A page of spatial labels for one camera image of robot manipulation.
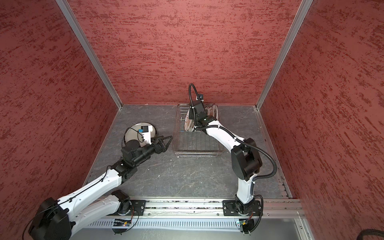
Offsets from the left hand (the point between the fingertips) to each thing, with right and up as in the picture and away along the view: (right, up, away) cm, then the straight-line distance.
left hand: (169, 140), depth 76 cm
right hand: (+13, +16, +14) cm, 25 cm away
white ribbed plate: (-30, +1, +25) cm, 39 cm away
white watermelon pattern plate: (+9, +7, +33) cm, 35 cm away
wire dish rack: (+12, -6, +21) cm, 25 cm away
